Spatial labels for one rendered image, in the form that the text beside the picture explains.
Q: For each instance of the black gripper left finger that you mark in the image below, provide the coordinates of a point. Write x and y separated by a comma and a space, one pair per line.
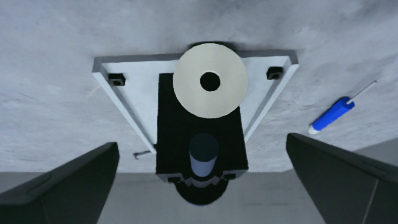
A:
72, 193

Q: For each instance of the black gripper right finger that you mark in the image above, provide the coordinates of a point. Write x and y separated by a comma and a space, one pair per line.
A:
346, 187

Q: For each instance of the blue screwdriver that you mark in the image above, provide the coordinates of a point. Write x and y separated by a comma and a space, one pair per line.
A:
340, 108

